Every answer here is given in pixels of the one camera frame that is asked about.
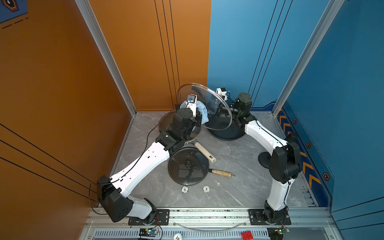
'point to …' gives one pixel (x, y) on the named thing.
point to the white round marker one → (206, 189)
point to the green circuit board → (146, 232)
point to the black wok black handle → (224, 126)
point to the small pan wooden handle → (188, 166)
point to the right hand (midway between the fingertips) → (205, 103)
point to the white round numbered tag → (177, 236)
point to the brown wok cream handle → (201, 149)
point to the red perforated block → (247, 235)
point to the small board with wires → (282, 230)
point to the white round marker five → (184, 189)
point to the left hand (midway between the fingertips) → (196, 105)
